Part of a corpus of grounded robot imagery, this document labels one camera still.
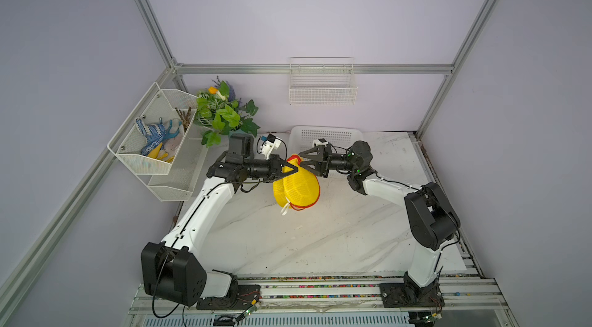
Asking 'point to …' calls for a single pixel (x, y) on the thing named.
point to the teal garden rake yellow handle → (167, 134)
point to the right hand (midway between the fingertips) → (301, 163)
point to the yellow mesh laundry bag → (299, 190)
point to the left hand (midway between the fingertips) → (296, 171)
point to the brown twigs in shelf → (184, 118)
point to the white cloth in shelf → (171, 144)
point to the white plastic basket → (301, 138)
